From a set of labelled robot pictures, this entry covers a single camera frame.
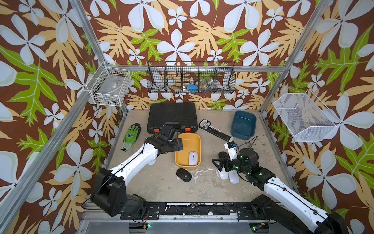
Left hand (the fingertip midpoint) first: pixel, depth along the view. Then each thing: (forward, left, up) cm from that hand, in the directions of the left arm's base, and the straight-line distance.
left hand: (177, 144), depth 85 cm
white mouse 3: (-14, -27, -11) cm, 33 cm away
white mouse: (-4, -10, -10) cm, 15 cm away
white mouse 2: (-6, +16, -11) cm, 21 cm away
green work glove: (+14, +34, -12) cm, 39 cm away
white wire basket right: (+7, -72, +15) cm, 74 cm away
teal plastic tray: (+28, -52, -16) cm, 61 cm away
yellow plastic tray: (+7, -9, -10) cm, 15 cm away
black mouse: (-14, -4, -11) cm, 18 cm away
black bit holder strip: (+26, -20, -12) cm, 35 cm away
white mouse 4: (-16, -33, -10) cm, 38 cm away
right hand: (-9, -22, 0) cm, 24 cm away
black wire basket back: (+42, +2, +18) cm, 45 cm away
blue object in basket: (+33, -10, +15) cm, 38 cm away
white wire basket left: (+28, +42, +21) cm, 55 cm away
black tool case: (+32, -2, -11) cm, 34 cm away
